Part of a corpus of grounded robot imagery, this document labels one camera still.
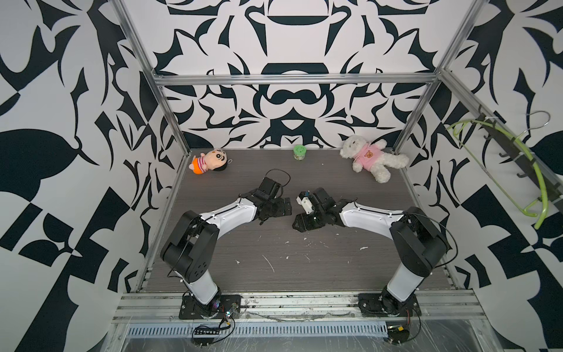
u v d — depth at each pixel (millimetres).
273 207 802
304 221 793
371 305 743
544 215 525
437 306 759
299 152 1135
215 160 1051
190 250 457
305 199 832
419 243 473
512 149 592
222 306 728
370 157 1079
